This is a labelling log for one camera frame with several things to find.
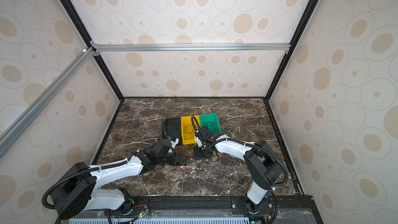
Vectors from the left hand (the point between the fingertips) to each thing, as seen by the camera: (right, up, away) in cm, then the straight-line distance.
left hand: (186, 156), depth 83 cm
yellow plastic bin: (0, +15, +21) cm, 25 cm away
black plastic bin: (-10, +15, +13) cm, 22 cm away
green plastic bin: (+15, +18, +19) cm, 30 cm away
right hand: (+5, -1, +4) cm, 7 cm away
